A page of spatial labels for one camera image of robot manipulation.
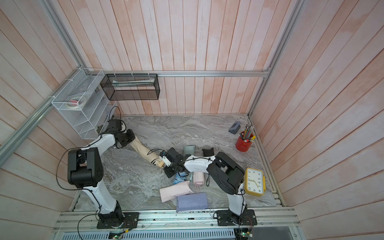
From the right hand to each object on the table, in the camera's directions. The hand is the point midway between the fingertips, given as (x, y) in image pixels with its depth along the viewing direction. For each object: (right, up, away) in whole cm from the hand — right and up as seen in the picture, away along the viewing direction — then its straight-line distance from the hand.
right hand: (166, 170), depth 91 cm
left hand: (-22, +20, +8) cm, 30 cm away
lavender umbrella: (+15, -12, -14) cm, 25 cm away
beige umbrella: (-5, +5, 0) cm, 7 cm away
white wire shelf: (-39, +30, -13) cm, 51 cm away
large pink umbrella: (+5, -9, -11) cm, 15 cm away
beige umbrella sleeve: (-9, +8, +1) cm, 12 cm away
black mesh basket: (-28, +57, +15) cm, 65 cm away
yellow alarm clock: (+52, -5, -8) cm, 53 cm away
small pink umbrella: (+20, -2, -7) cm, 21 cm away
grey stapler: (+48, +27, +16) cm, 58 cm away
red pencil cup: (+48, +18, 0) cm, 51 cm away
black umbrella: (+27, +10, +8) cm, 30 cm away
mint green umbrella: (+14, +12, +7) cm, 20 cm away
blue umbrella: (+9, -2, -9) cm, 12 cm away
